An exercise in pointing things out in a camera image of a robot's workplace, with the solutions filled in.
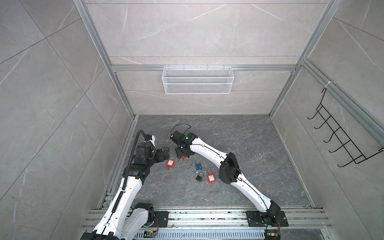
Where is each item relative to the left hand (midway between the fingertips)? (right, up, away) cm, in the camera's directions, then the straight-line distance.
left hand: (161, 147), depth 80 cm
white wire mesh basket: (+20, +43, +20) cm, 52 cm away
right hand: (+10, -6, +17) cm, 21 cm away
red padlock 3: (+28, -18, +6) cm, 34 cm away
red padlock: (+3, -12, +12) cm, 17 cm away
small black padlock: (+21, -19, +8) cm, 30 cm away
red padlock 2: (+11, -9, +14) cm, 20 cm away
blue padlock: (+21, -14, +11) cm, 27 cm away
